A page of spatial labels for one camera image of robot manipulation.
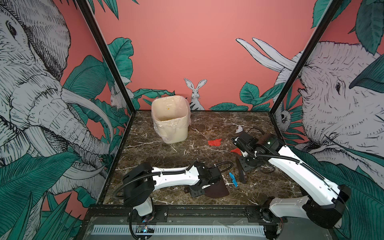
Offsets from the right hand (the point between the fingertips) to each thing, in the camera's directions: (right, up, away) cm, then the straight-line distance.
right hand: (243, 164), depth 69 cm
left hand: (-24, -14, +8) cm, 29 cm away
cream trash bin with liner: (-40, +25, +33) cm, 57 cm away
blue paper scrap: (-1, -13, +15) cm, 20 cm away
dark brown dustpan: (-11, -16, +9) cm, 21 cm away
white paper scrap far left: (+10, +16, +38) cm, 43 cm away
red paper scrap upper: (-9, +7, +31) cm, 33 cm away
